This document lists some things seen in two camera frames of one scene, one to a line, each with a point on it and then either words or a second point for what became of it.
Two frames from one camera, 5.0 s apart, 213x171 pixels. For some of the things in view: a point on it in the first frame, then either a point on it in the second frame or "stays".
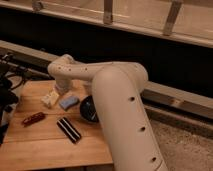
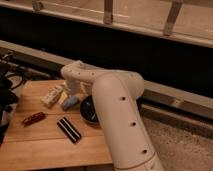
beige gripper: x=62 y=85 → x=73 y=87
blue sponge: x=68 y=102 stays
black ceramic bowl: x=87 y=110 stays
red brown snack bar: x=34 y=118 stays
